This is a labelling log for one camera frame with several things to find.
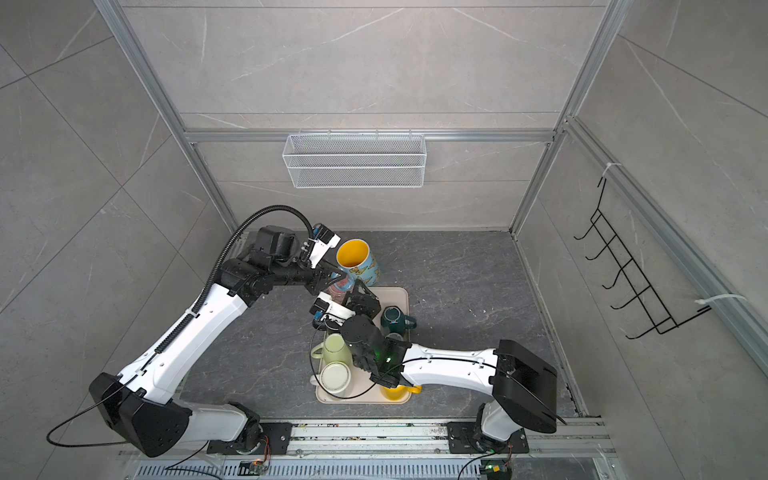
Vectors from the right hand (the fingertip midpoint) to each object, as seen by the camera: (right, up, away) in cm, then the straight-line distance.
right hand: (359, 284), depth 74 cm
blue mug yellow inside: (-2, +7, +2) cm, 7 cm away
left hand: (-4, +5, -2) cm, 7 cm away
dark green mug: (+9, -11, +10) cm, 17 cm away
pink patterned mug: (-5, -1, -1) cm, 5 cm away
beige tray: (0, -31, +9) cm, 32 cm away
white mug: (-7, -24, +2) cm, 25 cm away
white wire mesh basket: (-4, +40, +27) cm, 48 cm away
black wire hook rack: (+62, -6, -15) cm, 64 cm away
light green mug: (-7, -18, +4) cm, 20 cm away
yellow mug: (+10, -29, +3) cm, 31 cm away
